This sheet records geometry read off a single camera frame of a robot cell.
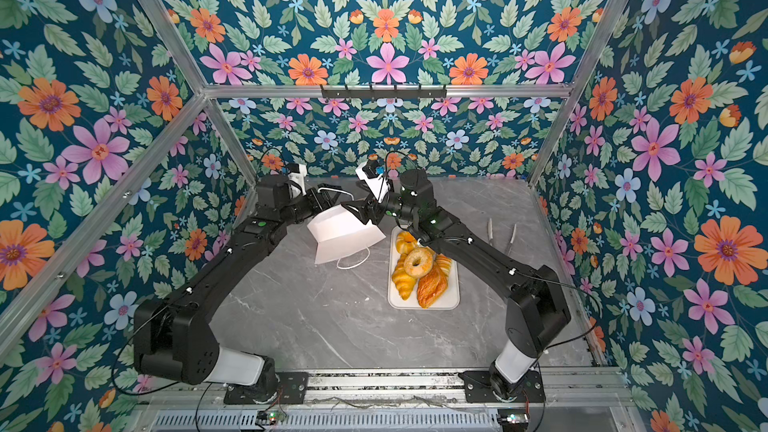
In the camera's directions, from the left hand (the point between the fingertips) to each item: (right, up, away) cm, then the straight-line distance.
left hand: (336, 183), depth 79 cm
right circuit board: (+45, -57, -8) cm, 73 cm away
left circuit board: (-14, -57, -8) cm, 59 cm away
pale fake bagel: (+22, -23, +9) cm, 33 cm away
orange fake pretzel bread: (+26, -30, +7) cm, 40 cm away
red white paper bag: (-4, -16, +24) cm, 29 cm away
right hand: (+6, -2, -7) cm, 10 cm away
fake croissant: (+18, -28, +10) cm, 35 cm away
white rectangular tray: (+32, -35, +9) cm, 48 cm away
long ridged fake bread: (+31, -24, +14) cm, 42 cm away
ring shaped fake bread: (+19, -18, +18) cm, 31 cm away
